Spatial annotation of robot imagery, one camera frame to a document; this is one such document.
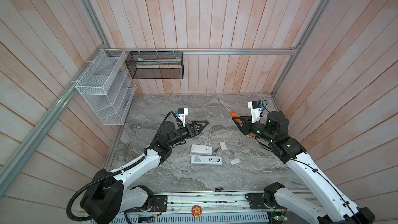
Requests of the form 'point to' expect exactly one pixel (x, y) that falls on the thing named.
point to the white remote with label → (208, 159)
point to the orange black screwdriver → (232, 113)
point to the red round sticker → (196, 211)
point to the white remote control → (203, 149)
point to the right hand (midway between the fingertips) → (234, 117)
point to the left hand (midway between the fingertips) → (206, 127)
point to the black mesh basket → (156, 65)
